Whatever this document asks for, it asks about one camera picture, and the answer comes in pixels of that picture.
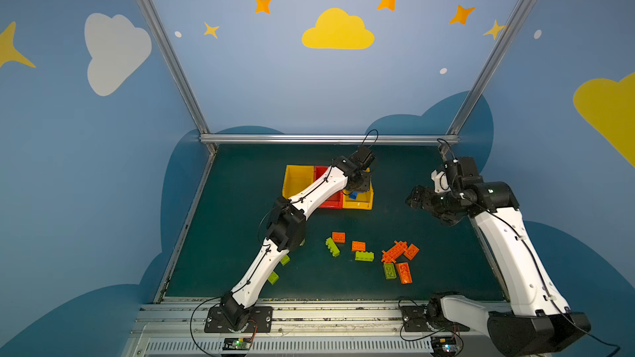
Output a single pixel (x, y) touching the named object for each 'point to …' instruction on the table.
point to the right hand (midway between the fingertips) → (421, 203)
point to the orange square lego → (411, 252)
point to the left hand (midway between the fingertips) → (366, 185)
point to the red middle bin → (336, 201)
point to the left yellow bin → (296, 177)
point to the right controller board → (443, 345)
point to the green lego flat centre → (364, 255)
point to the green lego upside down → (390, 271)
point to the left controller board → (236, 344)
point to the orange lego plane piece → (393, 253)
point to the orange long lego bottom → (405, 273)
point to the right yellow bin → (364, 200)
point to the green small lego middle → (285, 259)
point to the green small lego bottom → (273, 278)
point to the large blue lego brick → (353, 195)
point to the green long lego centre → (332, 247)
